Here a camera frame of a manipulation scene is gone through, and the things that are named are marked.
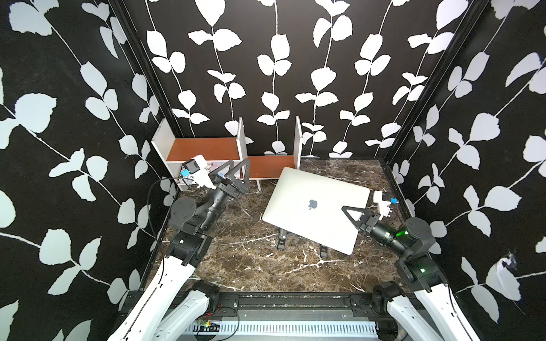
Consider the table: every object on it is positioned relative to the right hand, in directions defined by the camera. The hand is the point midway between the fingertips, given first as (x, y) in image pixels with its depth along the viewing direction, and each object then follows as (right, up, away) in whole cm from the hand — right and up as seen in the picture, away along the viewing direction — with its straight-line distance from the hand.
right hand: (342, 208), depth 64 cm
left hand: (-29, +14, -7) cm, 33 cm away
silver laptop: (-9, +1, +3) cm, 9 cm away
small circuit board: (-45, -41, +7) cm, 61 cm away
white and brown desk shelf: (-66, +21, +28) cm, 75 cm away
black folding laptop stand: (-18, -18, +25) cm, 36 cm away
